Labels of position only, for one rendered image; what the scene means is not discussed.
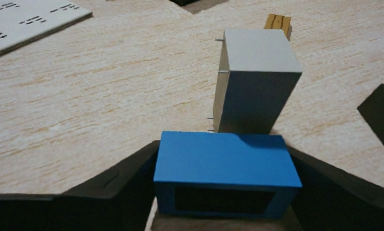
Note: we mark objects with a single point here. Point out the small wood-grain block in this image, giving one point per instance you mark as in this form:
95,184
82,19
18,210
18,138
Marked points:
278,22

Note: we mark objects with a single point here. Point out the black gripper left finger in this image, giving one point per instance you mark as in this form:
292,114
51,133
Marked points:
118,199

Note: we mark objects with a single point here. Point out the white printed sheet of paper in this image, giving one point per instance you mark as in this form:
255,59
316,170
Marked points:
24,21

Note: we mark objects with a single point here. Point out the blue rectangular block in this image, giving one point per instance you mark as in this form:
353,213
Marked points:
224,174

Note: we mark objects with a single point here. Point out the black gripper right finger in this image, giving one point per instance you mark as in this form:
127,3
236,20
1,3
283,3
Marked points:
333,199

